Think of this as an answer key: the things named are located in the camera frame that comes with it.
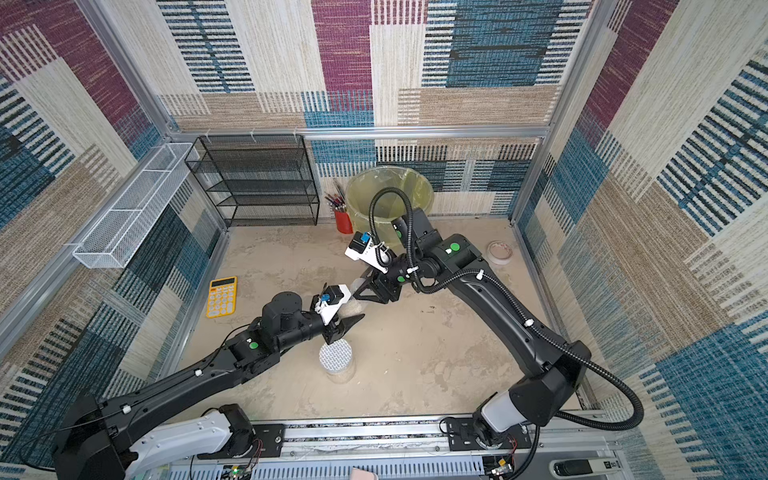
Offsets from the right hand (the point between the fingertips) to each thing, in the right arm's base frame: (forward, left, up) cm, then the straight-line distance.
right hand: (370, 287), depth 68 cm
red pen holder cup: (+45, +13, -25) cm, 53 cm away
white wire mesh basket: (+14, +60, +6) cm, 62 cm away
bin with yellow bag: (+44, -4, -15) cm, 47 cm away
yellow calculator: (+14, +51, -27) cm, 59 cm away
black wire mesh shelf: (+53, +44, -10) cm, 69 cm away
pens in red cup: (+48, +15, -17) cm, 53 cm away
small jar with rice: (-2, +5, -6) cm, 8 cm away
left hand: (-1, +4, -7) cm, 8 cm away
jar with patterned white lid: (-10, +9, -16) cm, 21 cm away
